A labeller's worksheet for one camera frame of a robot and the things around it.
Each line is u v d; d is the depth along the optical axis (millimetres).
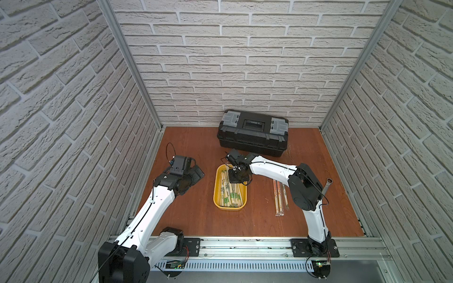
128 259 375
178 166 610
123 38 793
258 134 941
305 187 522
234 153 738
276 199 874
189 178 693
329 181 945
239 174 777
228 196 867
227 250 756
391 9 695
